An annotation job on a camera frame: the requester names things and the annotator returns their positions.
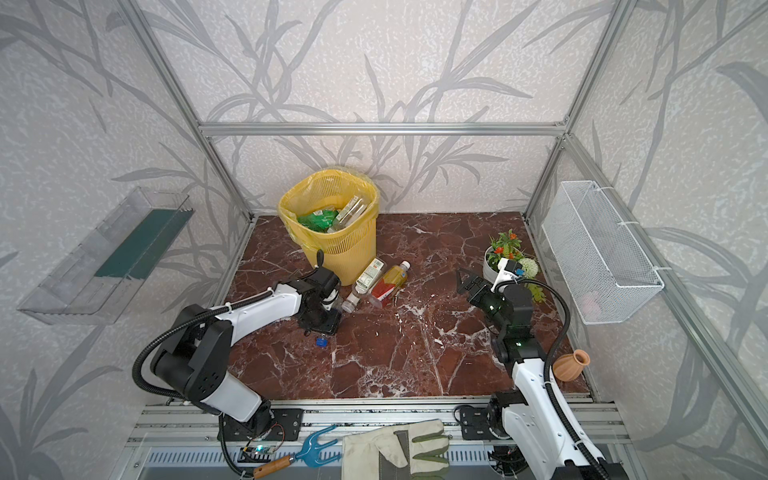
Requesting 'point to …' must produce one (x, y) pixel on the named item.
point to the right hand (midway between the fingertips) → (467, 266)
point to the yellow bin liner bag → (325, 189)
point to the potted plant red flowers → (507, 247)
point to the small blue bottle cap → (322, 342)
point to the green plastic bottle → (319, 220)
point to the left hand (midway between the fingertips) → (333, 318)
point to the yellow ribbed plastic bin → (346, 254)
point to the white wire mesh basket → (606, 270)
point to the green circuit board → (260, 449)
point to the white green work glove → (411, 451)
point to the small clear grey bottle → (349, 212)
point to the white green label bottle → (366, 280)
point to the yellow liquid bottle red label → (393, 279)
